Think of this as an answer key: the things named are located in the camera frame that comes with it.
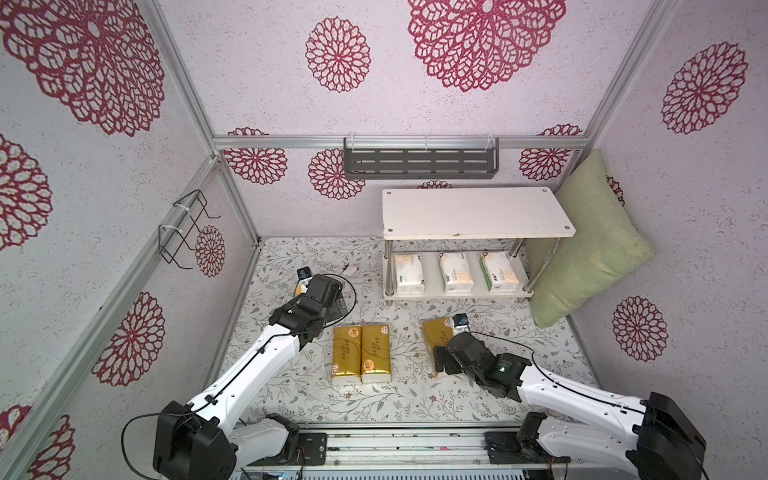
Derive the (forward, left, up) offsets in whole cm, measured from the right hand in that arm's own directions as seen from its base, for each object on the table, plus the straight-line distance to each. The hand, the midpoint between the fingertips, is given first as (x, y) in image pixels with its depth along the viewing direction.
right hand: (443, 348), depth 83 cm
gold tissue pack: (-3, +27, 0) cm, 27 cm away
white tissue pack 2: (+23, -6, +4) cm, 24 cm away
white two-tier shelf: (+49, -18, -9) cm, 53 cm away
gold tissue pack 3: (+5, +1, -1) cm, 5 cm away
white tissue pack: (+23, +9, +4) cm, 25 cm away
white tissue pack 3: (+24, -20, +4) cm, 31 cm away
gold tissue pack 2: (-2, +19, 0) cm, 19 cm away
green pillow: (+17, -38, +25) cm, 49 cm away
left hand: (+7, +33, +9) cm, 35 cm away
